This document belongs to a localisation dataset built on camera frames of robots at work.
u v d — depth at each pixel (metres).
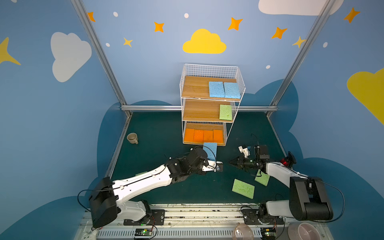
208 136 1.04
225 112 0.86
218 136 1.05
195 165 0.56
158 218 0.73
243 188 0.82
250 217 0.74
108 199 0.39
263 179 0.86
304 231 0.71
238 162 0.78
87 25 0.74
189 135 1.04
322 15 0.72
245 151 0.85
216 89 0.75
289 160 0.81
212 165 0.61
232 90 0.74
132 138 1.02
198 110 0.90
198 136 1.05
